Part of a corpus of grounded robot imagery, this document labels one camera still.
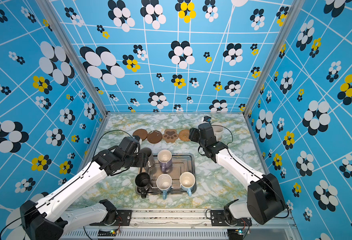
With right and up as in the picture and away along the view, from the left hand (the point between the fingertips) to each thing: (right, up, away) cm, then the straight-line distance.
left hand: (145, 158), depth 77 cm
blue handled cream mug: (+22, -15, +7) cm, 28 cm away
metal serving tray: (+19, -7, +16) cm, 26 cm away
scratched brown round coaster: (0, +9, +28) cm, 30 cm away
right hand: (+27, +14, +8) cm, 31 cm away
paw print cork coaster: (+11, +10, +28) cm, 32 cm away
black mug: (-3, -14, +7) cm, 16 cm away
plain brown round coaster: (-10, +12, +31) cm, 34 cm away
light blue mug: (+9, -16, +7) cm, 20 cm away
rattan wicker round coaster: (+21, +10, +29) cm, 37 cm away
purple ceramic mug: (+8, -3, +16) cm, 19 cm away
